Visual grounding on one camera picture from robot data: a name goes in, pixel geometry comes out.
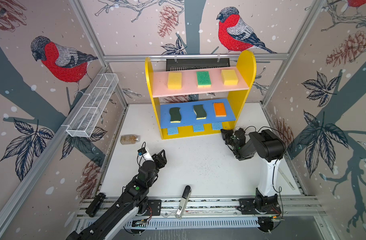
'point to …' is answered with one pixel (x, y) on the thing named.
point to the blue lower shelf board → (188, 117)
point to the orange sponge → (219, 109)
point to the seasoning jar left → (129, 139)
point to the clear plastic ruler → (286, 178)
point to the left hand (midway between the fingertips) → (161, 152)
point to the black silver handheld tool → (187, 193)
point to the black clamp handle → (94, 206)
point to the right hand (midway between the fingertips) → (218, 131)
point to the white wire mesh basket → (104, 84)
